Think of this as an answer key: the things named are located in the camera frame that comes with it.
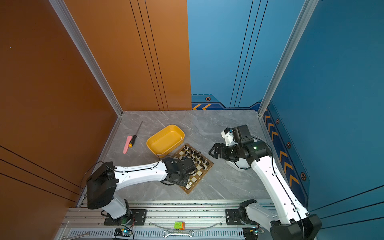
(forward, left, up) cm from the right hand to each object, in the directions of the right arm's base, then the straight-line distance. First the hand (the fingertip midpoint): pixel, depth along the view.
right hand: (214, 153), depth 71 cm
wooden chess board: (+4, +5, -20) cm, 21 cm away
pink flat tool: (+17, +56, -21) cm, 63 cm away
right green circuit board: (-29, -18, -25) cm, 42 cm away
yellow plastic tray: (+22, +33, -21) cm, 45 cm away
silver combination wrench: (-29, +23, -22) cm, 43 cm away
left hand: (-6, +15, -18) cm, 25 cm away
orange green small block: (-26, +17, -20) cm, 37 cm away
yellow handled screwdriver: (+25, +53, -21) cm, 62 cm away
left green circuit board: (-29, +44, -23) cm, 57 cm away
